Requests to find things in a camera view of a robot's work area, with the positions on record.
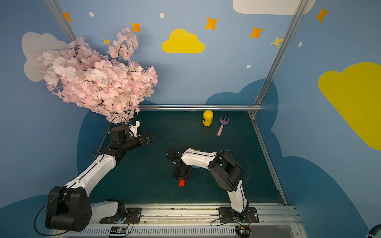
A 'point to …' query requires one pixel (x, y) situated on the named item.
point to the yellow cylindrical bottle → (208, 117)
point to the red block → (182, 183)
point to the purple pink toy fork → (223, 122)
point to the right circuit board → (244, 231)
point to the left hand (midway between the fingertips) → (151, 134)
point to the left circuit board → (118, 229)
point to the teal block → (195, 166)
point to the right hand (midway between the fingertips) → (181, 179)
